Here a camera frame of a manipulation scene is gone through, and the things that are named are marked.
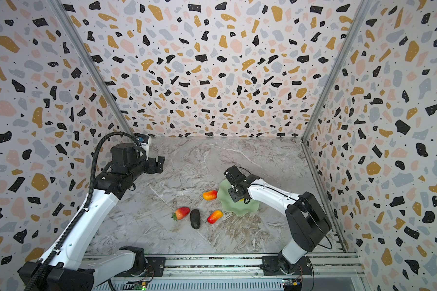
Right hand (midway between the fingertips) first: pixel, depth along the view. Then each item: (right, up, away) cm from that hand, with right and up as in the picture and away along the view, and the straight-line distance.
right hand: (235, 188), depth 89 cm
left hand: (-35, +17, -15) cm, 42 cm away
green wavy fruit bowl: (+2, -10, +1) cm, 10 cm away
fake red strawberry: (-26, -11, -4) cm, 29 cm away
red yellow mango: (-10, -13, -4) cm, 17 cm away
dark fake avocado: (-19, -13, -5) cm, 24 cm away
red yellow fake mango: (-13, -4, +3) cm, 14 cm away
